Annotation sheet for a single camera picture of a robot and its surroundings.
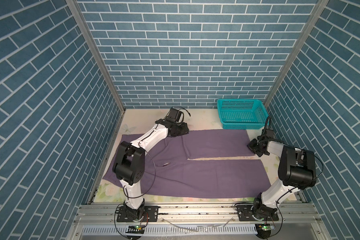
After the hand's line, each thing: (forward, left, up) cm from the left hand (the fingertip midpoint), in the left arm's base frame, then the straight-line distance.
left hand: (186, 130), depth 92 cm
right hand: (-4, -42, -11) cm, 44 cm away
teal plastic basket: (+26, -47, -12) cm, 55 cm away
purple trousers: (-21, +11, -13) cm, 27 cm away
